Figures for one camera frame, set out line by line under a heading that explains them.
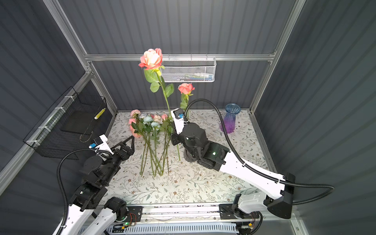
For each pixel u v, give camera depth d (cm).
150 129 105
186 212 75
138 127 100
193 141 44
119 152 57
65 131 72
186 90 72
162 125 109
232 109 96
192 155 49
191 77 94
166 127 108
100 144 56
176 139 55
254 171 41
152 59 45
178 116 50
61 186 49
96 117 78
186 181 84
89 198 47
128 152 59
